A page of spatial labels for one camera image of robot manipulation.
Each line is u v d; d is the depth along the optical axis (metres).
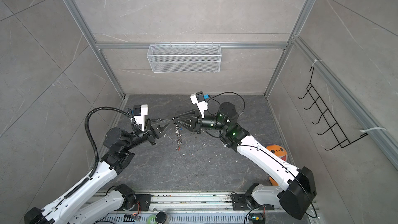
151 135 0.52
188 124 0.59
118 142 0.47
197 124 0.53
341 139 0.61
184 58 1.01
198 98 0.53
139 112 0.51
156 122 0.55
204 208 0.73
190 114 0.58
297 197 0.37
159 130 0.55
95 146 0.49
